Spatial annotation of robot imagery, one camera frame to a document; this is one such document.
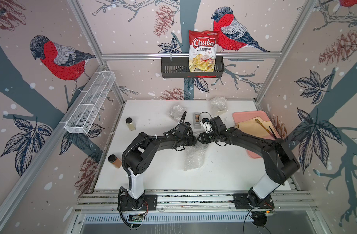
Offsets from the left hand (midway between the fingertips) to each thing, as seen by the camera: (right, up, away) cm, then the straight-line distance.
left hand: (196, 139), depth 95 cm
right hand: (+2, +2, -3) cm, 4 cm away
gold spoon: (+48, +10, +12) cm, 50 cm away
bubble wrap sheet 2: (-14, +18, +12) cm, 26 cm away
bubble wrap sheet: (+18, +23, +13) cm, 32 cm away
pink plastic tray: (+36, +14, +16) cm, 42 cm away
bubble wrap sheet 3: (-2, -8, -10) cm, 13 cm away
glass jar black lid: (-45, +9, +3) cm, 46 cm away
